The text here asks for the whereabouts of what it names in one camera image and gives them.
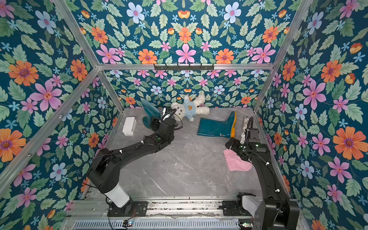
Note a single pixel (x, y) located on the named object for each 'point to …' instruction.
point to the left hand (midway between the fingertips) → (158, 117)
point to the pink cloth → (235, 163)
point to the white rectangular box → (129, 126)
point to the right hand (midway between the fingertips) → (235, 146)
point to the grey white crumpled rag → (246, 120)
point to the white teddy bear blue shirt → (190, 108)
